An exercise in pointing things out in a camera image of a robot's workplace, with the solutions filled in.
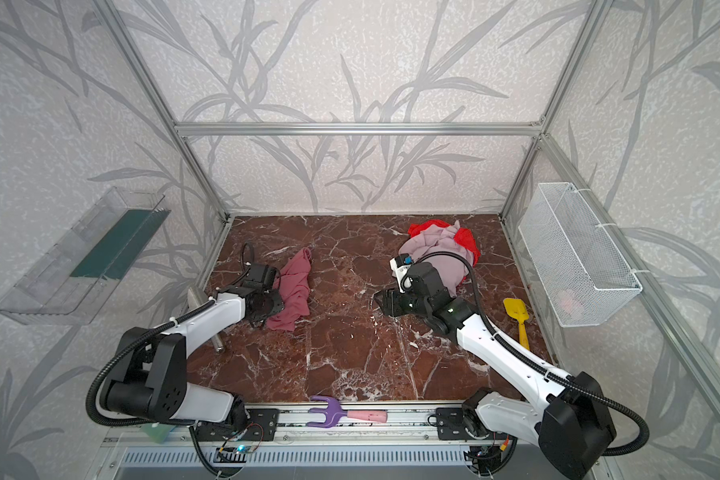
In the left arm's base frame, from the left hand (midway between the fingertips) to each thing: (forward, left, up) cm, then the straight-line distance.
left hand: (280, 296), depth 92 cm
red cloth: (+22, -60, +4) cm, 64 cm away
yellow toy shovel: (-4, -74, -2) cm, 74 cm away
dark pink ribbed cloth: (+2, -5, +2) cm, 6 cm away
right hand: (-4, -32, +13) cm, 35 cm away
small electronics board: (-40, +5, -6) cm, 41 cm away
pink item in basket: (-10, -78, +17) cm, 81 cm away
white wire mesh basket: (-11, -74, +31) cm, 81 cm away
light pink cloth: (+22, -51, +2) cm, 55 cm away
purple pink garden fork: (-31, -20, -2) cm, 37 cm away
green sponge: (-36, +21, -1) cm, 42 cm away
